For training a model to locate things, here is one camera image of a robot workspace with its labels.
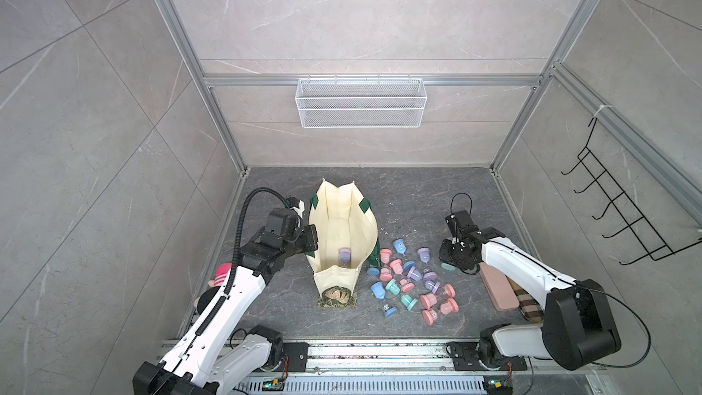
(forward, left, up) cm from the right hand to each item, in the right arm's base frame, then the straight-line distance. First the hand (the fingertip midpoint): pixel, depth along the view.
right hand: (448, 256), depth 88 cm
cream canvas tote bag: (+9, +33, -4) cm, 35 cm away
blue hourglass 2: (-10, +23, -3) cm, 26 cm away
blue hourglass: (+5, +15, -2) cm, 16 cm away
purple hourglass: (+1, +34, -2) cm, 35 cm away
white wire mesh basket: (+51, +27, +26) cm, 63 cm away
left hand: (+2, +41, +15) cm, 43 cm away
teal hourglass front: (-13, +15, -2) cm, 20 cm away
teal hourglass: (-6, +3, +5) cm, 8 cm away
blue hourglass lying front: (-16, +20, -2) cm, 26 cm away
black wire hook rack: (-9, -38, +26) cm, 47 cm away
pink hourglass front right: (-15, +2, -3) cm, 16 cm away
